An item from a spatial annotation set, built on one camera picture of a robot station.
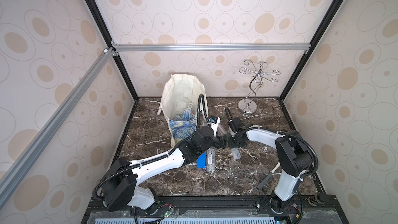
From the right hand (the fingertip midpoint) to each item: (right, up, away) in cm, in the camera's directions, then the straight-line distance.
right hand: (237, 143), depth 96 cm
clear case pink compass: (-9, +8, +4) cm, 13 cm away
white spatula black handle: (+14, -15, -13) cm, 24 cm away
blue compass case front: (-22, -8, -8) cm, 25 cm away
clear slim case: (-2, -5, -6) cm, 8 cm away
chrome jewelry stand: (+12, +25, +17) cm, 32 cm away
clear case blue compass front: (-31, +18, +2) cm, 36 cm away
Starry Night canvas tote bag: (-38, +27, +14) cm, 49 cm away
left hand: (-9, +10, -21) cm, 25 cm away
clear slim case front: (-17, -7, -9) cm, 21 cm away
